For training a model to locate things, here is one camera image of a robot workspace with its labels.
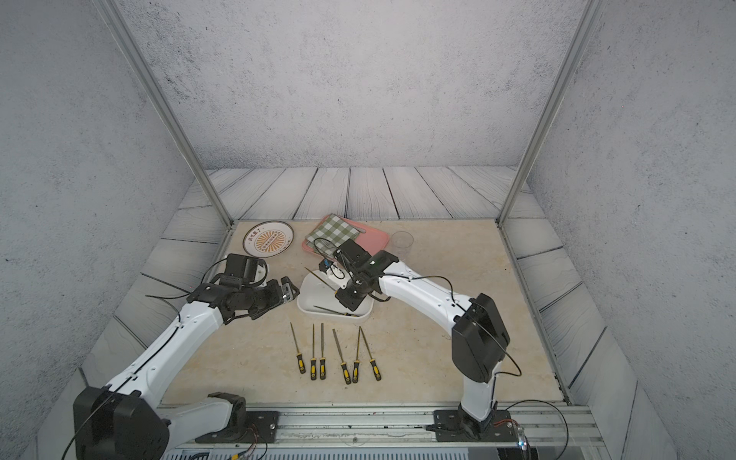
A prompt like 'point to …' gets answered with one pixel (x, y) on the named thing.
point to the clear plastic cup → (402, 241)
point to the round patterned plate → (268, 239)
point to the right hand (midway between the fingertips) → (346, 297)
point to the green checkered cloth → (332, 233)
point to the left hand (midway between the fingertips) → (292, 296)
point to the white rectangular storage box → (316, 293)
